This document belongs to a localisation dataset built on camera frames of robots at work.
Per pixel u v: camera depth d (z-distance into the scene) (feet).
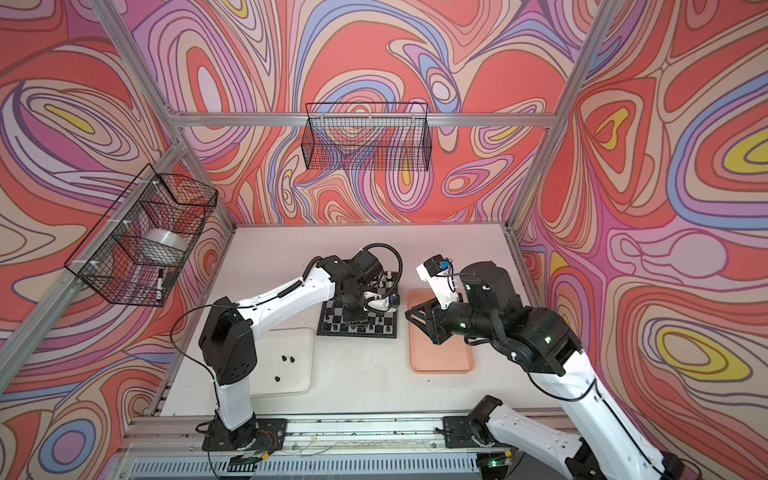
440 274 1.66
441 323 1.65
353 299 2.30
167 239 2.41
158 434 2.46
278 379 2.69
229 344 1.53
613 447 1.18
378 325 2.96
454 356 2.82
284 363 2.80
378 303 2.43
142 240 2.25
